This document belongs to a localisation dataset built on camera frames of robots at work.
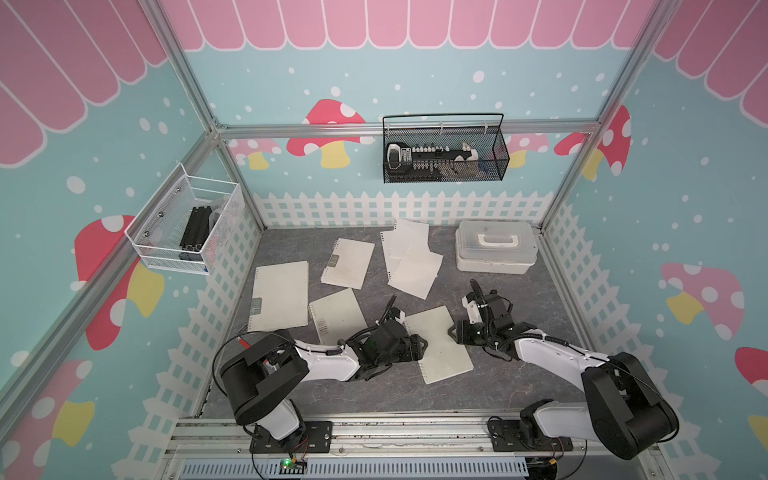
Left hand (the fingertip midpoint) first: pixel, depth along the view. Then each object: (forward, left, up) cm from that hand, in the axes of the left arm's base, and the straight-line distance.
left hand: (417, 350), depth 86 cm
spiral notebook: (+11, +25, -2) cm, 27 cm away
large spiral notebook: (+20, +47, -5) cm, 51 cm away
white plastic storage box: (+32, -27, +10) cm, 43 cm away
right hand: (+6, -11, +1) cm, 12 cm away
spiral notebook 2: (-2, -7, 0) cm, 7 cm away
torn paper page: (+49, 0, -3) cm, 49 cm away
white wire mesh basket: (+18, +58, +33) cm, 69 cm away
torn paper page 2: (+30, -1, -3) cm, 31 cm away
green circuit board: (-28, +32, -5) cm, 43 cm away
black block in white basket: (+15, +54, +33) cm, 65 cm away
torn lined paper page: (+38, +8, -2) cm, 39 cm away
